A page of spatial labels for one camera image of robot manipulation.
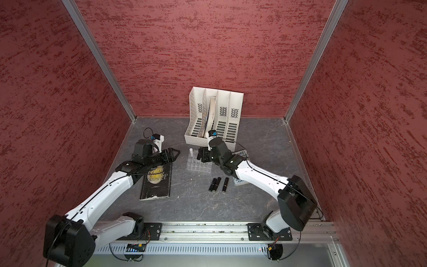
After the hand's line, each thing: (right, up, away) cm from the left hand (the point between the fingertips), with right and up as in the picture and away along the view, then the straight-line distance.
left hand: (174, 156), depth 82 cm
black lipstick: (+26, -16, +6) cm, 31 cm away
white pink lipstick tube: (+6, +1, +12) cm, 13 cm away
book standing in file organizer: (+18, +19, +8) cm, 27 cm away
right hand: (+13, +2, 0) cm, 13 cm away
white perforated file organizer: (+29, +29, +25) cm, 48 cm away
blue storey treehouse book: (+32, -15, +6) cm, 36 cm away
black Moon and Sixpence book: (-12, -15, +6) cm, 20 cm away
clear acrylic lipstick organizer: (+7, -6, +15) cm, 18 cm away
